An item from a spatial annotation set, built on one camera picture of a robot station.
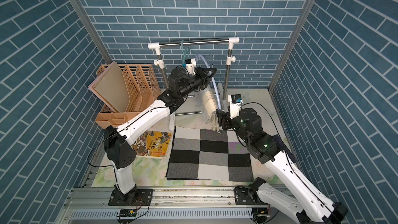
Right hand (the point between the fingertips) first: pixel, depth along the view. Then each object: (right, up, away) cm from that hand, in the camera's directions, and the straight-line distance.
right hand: (224, 109), depth 67 cm
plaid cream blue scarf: (-7, 0, +6) cm, 9 cm away
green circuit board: (-45, -49, +5) cm, 67 cm away
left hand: (-1, +17, -2) cm, 17 cm away
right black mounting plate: (+10, -42, +6) cm, 44 cm away
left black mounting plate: (-39, -39, +1) cm, 55 cm away
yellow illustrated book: (-40, -21, +22) cm, 50 cm away
